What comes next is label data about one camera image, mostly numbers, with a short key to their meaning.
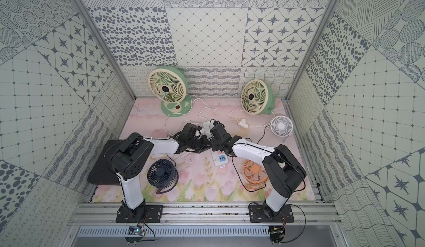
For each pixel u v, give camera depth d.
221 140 0.70
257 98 1.01
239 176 0.86
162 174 0.77
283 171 0.45
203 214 0.76
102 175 0.80
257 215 0.73
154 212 0.74
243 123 1.04
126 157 0.51
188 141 0.78
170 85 0.92
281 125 0.95
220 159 0.89
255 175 0.79
